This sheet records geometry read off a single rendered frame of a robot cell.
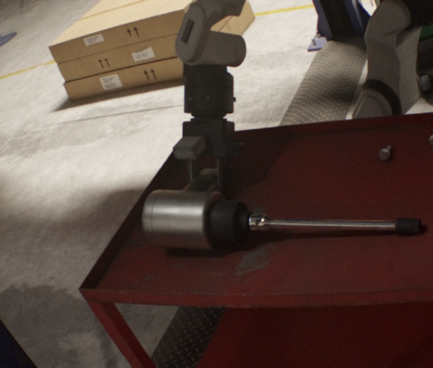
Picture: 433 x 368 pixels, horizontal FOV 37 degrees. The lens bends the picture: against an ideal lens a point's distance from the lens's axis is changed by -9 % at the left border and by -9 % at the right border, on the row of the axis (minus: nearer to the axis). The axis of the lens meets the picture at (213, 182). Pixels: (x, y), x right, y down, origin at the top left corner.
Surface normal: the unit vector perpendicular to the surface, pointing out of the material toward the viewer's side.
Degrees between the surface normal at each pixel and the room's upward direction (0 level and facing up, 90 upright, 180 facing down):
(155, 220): 56
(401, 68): 110
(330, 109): 23
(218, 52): 80
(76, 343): 0
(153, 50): 90
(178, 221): 51
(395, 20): 90
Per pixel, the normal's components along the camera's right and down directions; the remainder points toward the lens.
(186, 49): -0.80, 0.00
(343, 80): 0.02, -0.76
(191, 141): -0.22, -0.86
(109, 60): -0.36, 0.61
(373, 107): -0.71, 0.57
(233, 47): 0.60, 0.02
